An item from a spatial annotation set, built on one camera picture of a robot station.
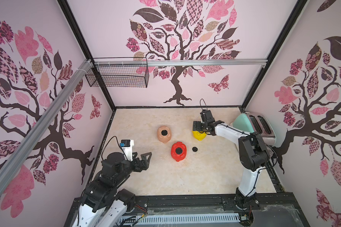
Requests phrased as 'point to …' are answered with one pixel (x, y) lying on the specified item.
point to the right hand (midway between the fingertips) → (199, 124)
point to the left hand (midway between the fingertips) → (145, 157)
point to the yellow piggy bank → (199, 135)
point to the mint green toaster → (251, 122)
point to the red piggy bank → (176, 156)
